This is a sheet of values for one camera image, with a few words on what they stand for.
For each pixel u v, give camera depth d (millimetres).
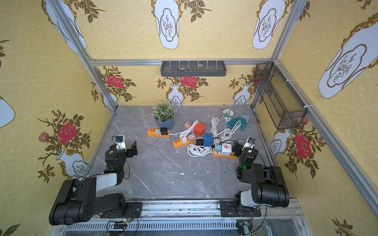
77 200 427
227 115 1037
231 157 903
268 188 437
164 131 984
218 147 895
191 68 923
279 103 751
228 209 730
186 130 1014
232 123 1058
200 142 974
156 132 1025
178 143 976
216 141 924
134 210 730
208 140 920
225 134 982
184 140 946
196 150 924
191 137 949
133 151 832
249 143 776
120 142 761
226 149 873
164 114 969
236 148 820
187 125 1062
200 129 976
